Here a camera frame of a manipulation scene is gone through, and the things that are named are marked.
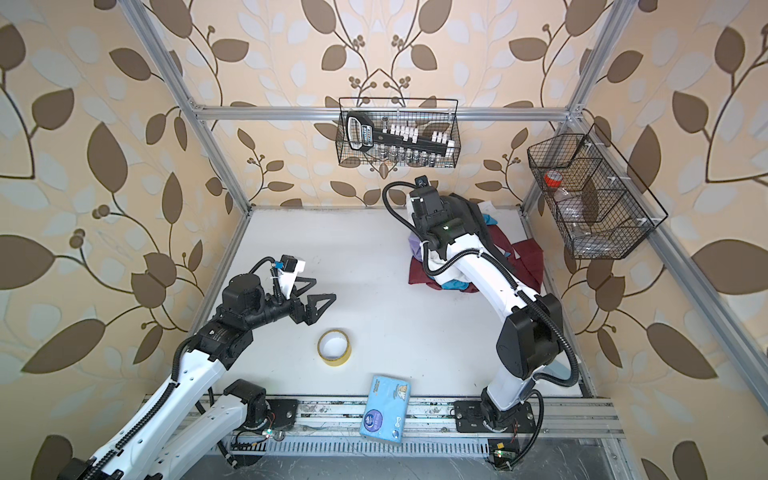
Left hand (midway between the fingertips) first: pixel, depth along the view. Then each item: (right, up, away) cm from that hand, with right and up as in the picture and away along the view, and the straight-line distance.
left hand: (325, 288), depth 72 cm
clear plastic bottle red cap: (+64, +29, +15) cm, 72 cm away
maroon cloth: (+63, +6, +32) cm, 71 cm away
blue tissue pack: (+15, -29, -1) cm, 32 cm away
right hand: (+29, +20, +11) cm, 37 cm away
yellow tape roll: (+2, -22, +10) cm, 25 cm away
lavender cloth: (+25, +9, +32) cm, 42 cm away
